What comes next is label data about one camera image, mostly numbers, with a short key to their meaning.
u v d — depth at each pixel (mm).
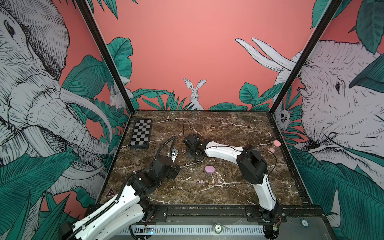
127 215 573
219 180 846
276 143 919
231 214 760
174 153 661
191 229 703
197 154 686
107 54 862
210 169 882
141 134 1010
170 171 590
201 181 846
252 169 521
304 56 871
